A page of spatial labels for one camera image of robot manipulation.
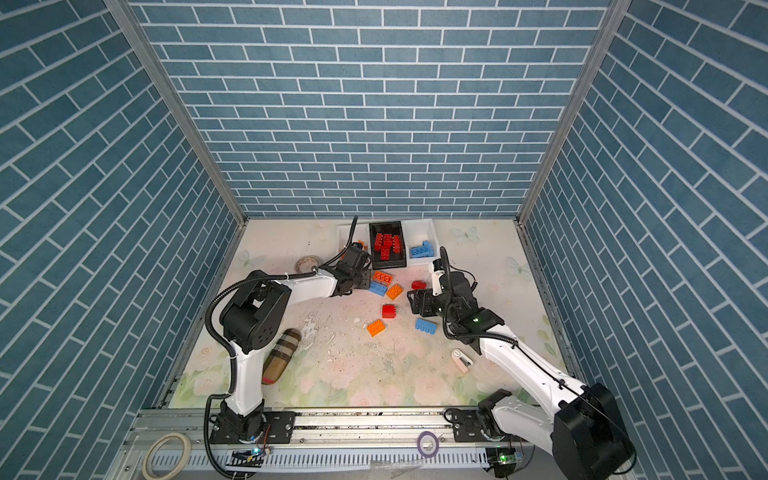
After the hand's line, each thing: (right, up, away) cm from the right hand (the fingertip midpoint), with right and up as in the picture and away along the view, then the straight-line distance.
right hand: (421, 294), depth 83 cm
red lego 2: (-14, +15, +28) cm, 35 cm away
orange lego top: (-13, +3, +17) cm, 22 cm away
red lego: (-11, +11, +26) cm, 30 cm away
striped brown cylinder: (-39, -16, -2) cm, 42 cm away
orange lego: (-13, -12, +7) cm, 19 cm away
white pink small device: (+12, -19, +2) cm, 22 cm away
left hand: (-16, +3, +19) cm, 25 cm away
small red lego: (-9, -7, +11) cm, 16 cm away
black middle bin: (-11, +20, +30) cm, 38 cm away
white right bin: (+2, +15, +29) cm, 33 cm away
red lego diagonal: (-7, +14, +27) cm, 31 cm away
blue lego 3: (+2, -11, +6) cm, 13 cm away
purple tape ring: (+3, -34, -11) cm, 35 cm away
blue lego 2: (-13, -1, +16) cm, 21 cm away
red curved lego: (0, 0, +18) cm, 18 cm away
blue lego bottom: (+4, +12, +22) cm, 26 cm away
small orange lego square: (-8, -2, +16) cm, 18 cm away
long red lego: (-11, +15, +29) cm, 35 cm away
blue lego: (+1, +11, +23) cm, 26 cm away
